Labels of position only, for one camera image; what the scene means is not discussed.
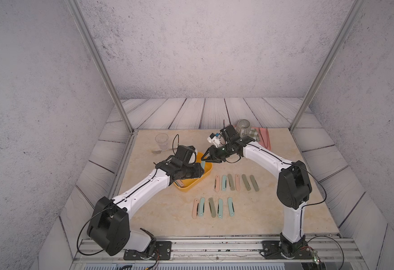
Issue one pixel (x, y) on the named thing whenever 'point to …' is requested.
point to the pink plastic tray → (264, 136)
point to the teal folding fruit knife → (201, 207)
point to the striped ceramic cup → (243, 127)
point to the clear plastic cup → (162, 139)
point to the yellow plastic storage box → (189, 183)
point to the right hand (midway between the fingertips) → (203, 160)
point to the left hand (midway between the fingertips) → (205, 172)
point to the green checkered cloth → (254, 134)
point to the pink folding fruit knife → (217, 183)
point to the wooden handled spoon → (158, 151)
